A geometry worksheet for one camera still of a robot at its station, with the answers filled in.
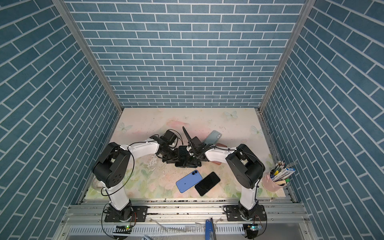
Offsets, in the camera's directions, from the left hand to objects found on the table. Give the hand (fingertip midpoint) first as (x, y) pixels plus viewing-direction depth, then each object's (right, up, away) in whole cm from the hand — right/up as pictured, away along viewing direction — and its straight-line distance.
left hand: (180, 160), depth 92 cm
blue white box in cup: (+53, -1, -20) cm, 56 cm away
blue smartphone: (+6, -10, -7) cm, 13 cm away
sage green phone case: (+22, +13, +14) cm, 29 cm away
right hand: (+1, -2, -3) cm, 4 cm away
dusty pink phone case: (+26, +8, +9) cm, 29 cm away
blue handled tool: (+17, -28, -24) cm, 40 cm away
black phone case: (+2, +5, -6) cm, 8 cm away
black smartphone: (+16, -12, -5) cm, 21 cm away
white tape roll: (-45, -12, -9) cm, 48 cm away
